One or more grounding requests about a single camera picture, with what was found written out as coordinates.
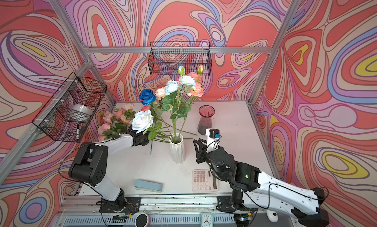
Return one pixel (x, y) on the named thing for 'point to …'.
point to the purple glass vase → (206, 112)
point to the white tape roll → (80, 112)
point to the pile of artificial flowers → (119, 120)
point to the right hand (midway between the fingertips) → (197, 144)
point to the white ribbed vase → (177, 149)
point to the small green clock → (206, 219)
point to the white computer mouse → (272, 216)
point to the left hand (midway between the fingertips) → (154, 132)
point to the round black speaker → (141, 220)
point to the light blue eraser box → (148, 185)
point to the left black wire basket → (53, 118)
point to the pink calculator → (202, 181)
